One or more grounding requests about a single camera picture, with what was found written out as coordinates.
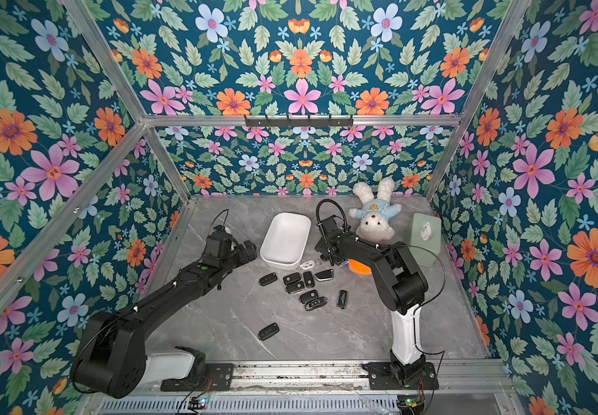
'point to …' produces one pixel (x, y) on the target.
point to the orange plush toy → (359, 268)
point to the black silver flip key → (325, 275)
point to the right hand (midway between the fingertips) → (324, 249)
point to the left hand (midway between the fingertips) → (250, 247)
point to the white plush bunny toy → (376, 211)
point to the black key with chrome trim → (315, 303)
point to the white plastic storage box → (285, 241)
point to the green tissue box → (423, 238)
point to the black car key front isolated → (268, 331)
